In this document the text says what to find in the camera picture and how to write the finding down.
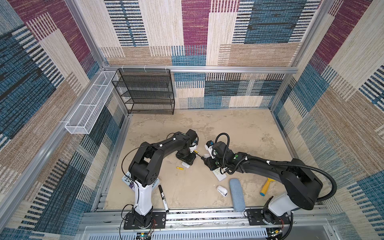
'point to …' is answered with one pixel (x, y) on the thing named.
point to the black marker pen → (165, 205)
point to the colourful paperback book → (127, 179)
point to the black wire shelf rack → (145, 91)
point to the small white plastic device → (222, 190)
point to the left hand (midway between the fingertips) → (188, 159)
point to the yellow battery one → (180, 168)
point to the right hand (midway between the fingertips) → (208, 163)
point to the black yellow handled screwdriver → (202, 157)
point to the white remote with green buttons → (220, 176)
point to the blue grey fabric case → (237, 195)
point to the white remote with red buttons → (185, 164)
